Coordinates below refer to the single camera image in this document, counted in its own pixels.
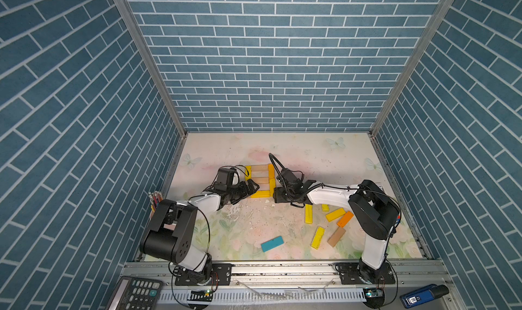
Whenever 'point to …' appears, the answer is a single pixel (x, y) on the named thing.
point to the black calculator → (134, 293)
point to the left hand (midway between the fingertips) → (257, 191)
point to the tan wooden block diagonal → (260, 179)
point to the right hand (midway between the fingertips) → (278, 195)
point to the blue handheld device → (424, 294)
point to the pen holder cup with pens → (155, 198)
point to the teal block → (269, 245)
